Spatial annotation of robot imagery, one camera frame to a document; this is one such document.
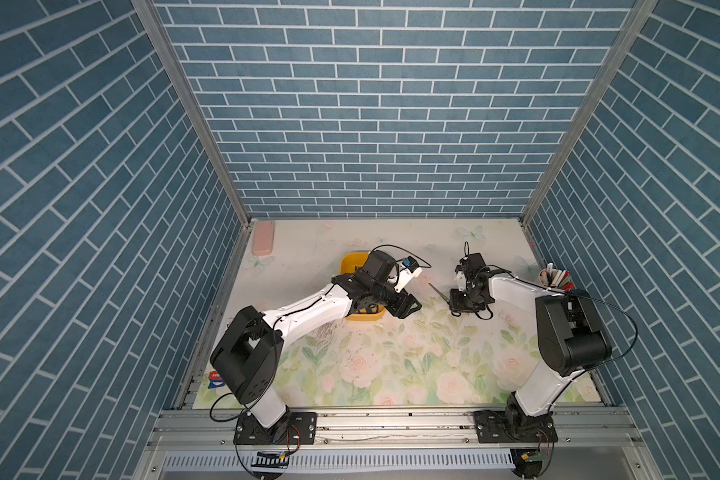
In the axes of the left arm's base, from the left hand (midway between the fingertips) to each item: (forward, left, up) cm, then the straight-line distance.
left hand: (420, 302), depth 81 cm
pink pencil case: (+35, +55, -14) cm, 67 cm away
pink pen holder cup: (+11, -44, -5) cm, 46 cm away
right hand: (+7, -15, -14) cm, 22 cm away
